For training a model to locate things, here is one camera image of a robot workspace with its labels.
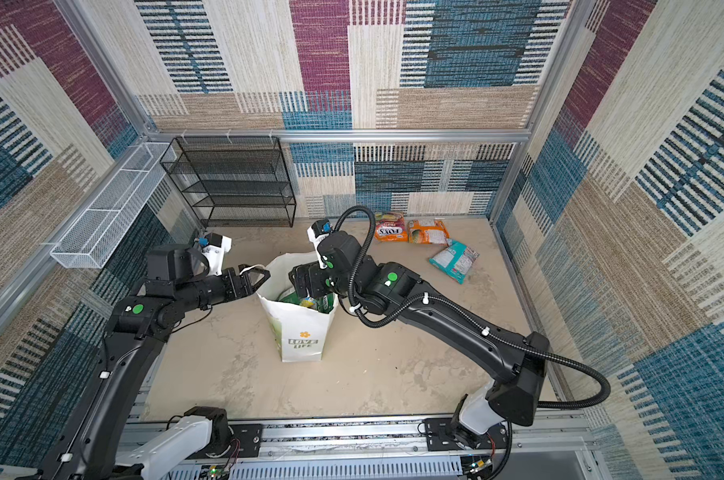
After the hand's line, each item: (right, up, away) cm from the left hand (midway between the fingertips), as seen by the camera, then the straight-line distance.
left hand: (259, 272), depth 69 cm
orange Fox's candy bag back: (+33, +14, +47) cm, 59 cm away
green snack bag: (+13, -10, +14) cm, 21 cm away
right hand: (+12, -1, -2) cm, 12 cm away
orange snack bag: (+47, +12, +43) cm, 65 cm away
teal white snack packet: (+55, +1, +36) cm, 66 cm away
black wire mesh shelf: (-24, +30, +42) cm, 57 cm away
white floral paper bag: (+9, -15, +4) cm, 18 cm away
